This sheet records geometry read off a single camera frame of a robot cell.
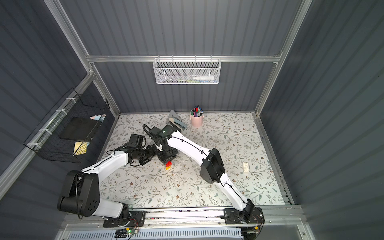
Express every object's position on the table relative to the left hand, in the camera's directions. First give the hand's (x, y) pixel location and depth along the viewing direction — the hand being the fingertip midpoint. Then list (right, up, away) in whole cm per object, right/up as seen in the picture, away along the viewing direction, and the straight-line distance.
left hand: (158, 155), depth 89 cm
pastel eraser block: (-32, +22, -6) cm, 39 cm away
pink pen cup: (+23, +21, +17) cm, 36 cm away
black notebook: (-37, +16, -14) cm, 43 cm away
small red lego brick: (+8, -3, -9) cm, 12 cm away
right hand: (+5, -4, -7) cm, 10 cm away
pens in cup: (+23, +28, +15) cm, 40 cm away
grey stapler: (+5, +24, +27) cm, 37 cm away
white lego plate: (+52, -7, 0) cm, 53 cm away
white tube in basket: (+28, +49, +5) cm, 56 cm away
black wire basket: (-41, +12, -27) cm, 50 cm away
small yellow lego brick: (+5, -8, +3) cm, 10 cm away
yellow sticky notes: (-25, +9, -29) cm, 39 cm away
